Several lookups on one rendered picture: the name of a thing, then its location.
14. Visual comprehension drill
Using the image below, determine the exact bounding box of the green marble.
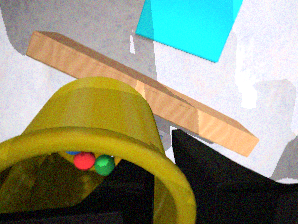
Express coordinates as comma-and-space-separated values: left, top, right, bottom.
94, 154, 115, 176

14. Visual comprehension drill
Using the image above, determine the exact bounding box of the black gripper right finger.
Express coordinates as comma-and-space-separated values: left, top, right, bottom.
172, 129, 298, 224

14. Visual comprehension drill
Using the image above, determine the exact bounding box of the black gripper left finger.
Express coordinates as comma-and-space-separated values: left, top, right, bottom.
0, 159, 155, 224

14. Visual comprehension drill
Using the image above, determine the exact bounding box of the orange marble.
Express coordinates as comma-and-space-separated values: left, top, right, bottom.
114, 157, 121, 165

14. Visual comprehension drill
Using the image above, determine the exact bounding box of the light brown wooden plank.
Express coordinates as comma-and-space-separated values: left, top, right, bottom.
26, 30, 260, 158

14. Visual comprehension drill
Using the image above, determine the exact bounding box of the olive-yellow cup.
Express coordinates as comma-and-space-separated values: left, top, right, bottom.
0, 76, 197, 224

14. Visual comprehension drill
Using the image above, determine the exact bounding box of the red marble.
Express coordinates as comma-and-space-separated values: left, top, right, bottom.
74, 152, 95, 171

